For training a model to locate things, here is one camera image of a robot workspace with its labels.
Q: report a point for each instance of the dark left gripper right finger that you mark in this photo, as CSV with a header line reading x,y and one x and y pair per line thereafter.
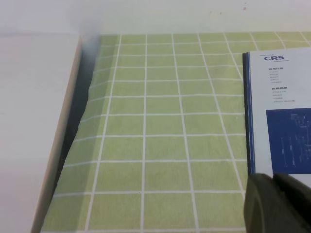
x,y
295,203

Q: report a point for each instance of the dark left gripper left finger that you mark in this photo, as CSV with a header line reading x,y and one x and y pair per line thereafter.
x,y
262,205

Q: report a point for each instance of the blue and white book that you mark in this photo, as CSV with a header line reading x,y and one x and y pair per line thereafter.
x,y
277,102

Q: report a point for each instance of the green checkered tablecloth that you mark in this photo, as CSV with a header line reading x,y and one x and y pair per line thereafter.
x,y
161,144

